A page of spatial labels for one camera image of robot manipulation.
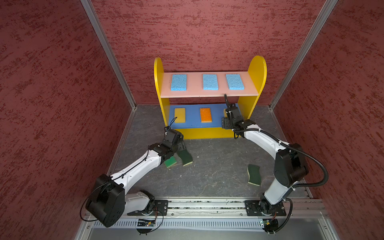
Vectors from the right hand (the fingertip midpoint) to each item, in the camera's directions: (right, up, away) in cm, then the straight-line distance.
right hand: (231, 122), depth 92 cm
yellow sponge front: (-32, +6, 0) cm, 33 cm away
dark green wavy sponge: (-28, -23, 0) cm, 36 cm away
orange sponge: (-16, +4, +3) cm, 16 cm away
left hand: (-33, -14, -7) cm, 36 cm away
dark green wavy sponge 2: (+12, -28, -8) cm, 32 cm away
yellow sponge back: (-7, +4, -19) cm, 21 cm away
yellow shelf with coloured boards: (-12, +12, +14) cm, 22 cm away
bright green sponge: (-38, -24, -2) cm, 45 cm away
